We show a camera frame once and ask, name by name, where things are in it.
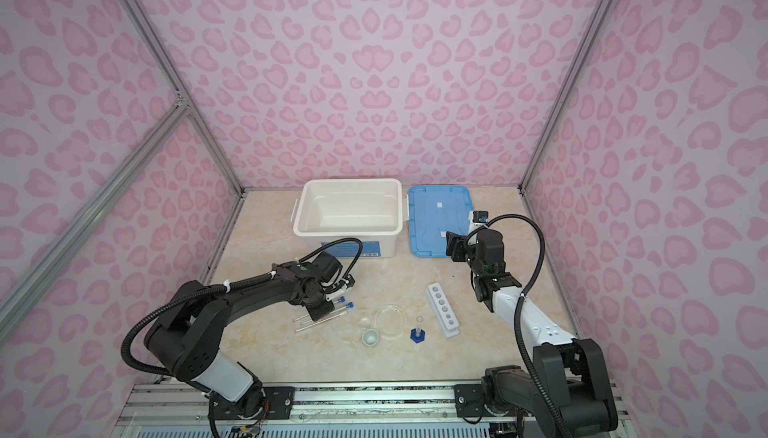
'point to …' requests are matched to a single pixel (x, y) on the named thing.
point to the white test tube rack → (442, 310)
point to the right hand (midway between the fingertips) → (460, 231)
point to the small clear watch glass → (364, 321)
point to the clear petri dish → (390, 321)
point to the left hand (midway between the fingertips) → (324, 300)
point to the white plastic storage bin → (371, 210)
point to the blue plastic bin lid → (433, 212)
